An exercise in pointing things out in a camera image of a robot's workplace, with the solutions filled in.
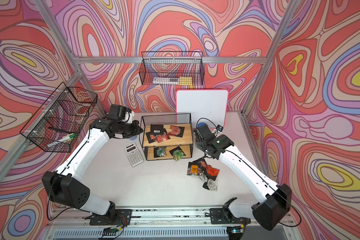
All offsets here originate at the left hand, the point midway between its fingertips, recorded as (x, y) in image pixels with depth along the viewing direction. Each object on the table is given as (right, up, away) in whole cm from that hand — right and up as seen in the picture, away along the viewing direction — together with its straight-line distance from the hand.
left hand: (144, 130), depth 80 cm
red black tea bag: (+33, -22, +12) cm, 41 cm away
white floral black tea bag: (+37, -31, +4) cm, 49 cm away
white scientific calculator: (-11, -16, +16) cm, 26 cm away
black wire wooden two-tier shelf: (+17, +2, +11) cm, 20 cm away
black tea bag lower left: (+7, -5, +4) cm, 10 cm away
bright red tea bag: (+38, -25, +7) cm, 46 cm away
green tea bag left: (+6, -15, +16) cm, 23 cm away
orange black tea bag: (+28, -24, +9) cm, 38 cm away
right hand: (+33, -10, -2) cm, 34 cm away
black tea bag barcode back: (+5, 0, +7) cm, 8 cm away
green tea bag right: (+17, -16, +15) cm, 28 cm away
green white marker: (-36, -4, -8) cm, 37 cm away
